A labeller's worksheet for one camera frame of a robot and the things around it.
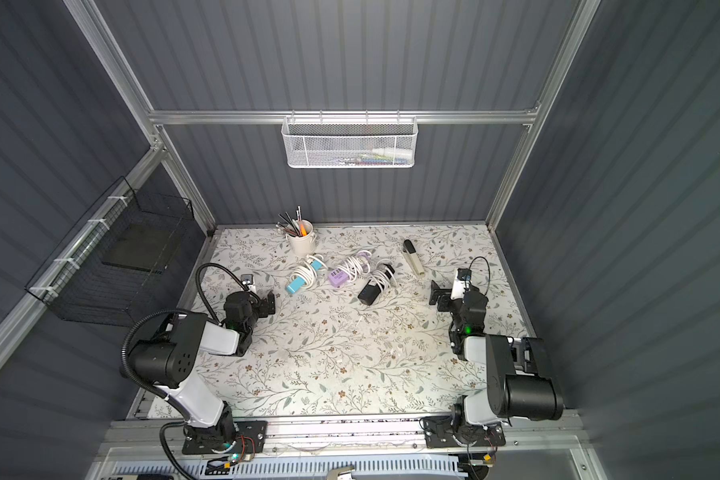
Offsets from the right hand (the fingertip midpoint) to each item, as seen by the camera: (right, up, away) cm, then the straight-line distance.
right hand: (454, 282), depth 90 cm
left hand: (-63, -4, +6) cm, 63 cm away
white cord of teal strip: (-47, +3, +9) cm, 48 cm away
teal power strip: (-49, -1, +8) cm, 50 cm away
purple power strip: (-36, +1, +9) cm, 37 cm away
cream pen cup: (-50, +15, +14) cm, 54 cm away
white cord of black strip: (-21, +1, +6) cm, 22 cm away
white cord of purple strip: (-30, +5, +11) cm, 33 cm away
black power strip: (-26, -4, +8) cm, 28 cm away
